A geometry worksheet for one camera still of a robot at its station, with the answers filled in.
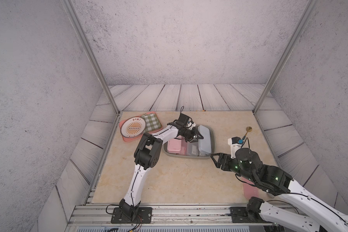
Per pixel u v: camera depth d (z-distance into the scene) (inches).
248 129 42.3
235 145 23.8
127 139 40.1
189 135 35.1
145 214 28.6
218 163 23.7
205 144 37.3
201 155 36.8
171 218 28.6
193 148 37.8
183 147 37.9
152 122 44.2
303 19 29.2
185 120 33.5
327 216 15.9
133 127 43.3
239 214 28.6
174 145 36.7
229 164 23.1
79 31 30.4
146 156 23.3
